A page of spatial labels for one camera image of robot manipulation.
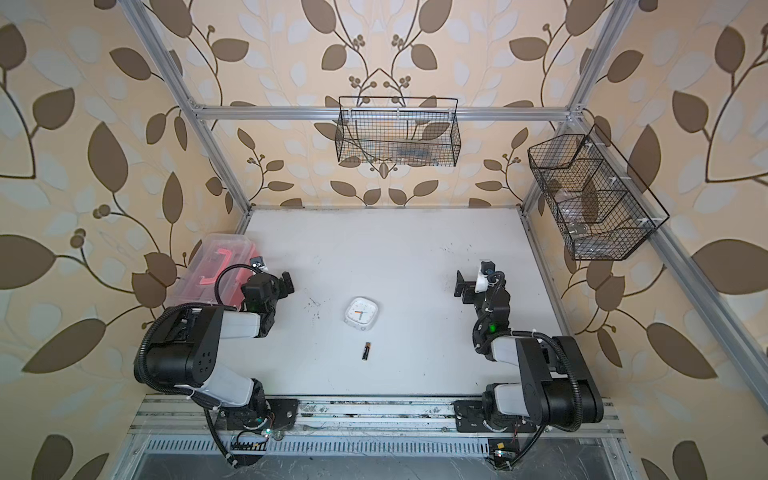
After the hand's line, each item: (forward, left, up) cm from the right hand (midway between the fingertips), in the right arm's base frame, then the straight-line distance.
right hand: (476, 273), depth 90 cm
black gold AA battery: (-19, +34, -9) cm, 40 cm away
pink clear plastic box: (+2, +79, +2) cm, 79 cm away
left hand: (+4, +66, -3) cm, 66 cm away
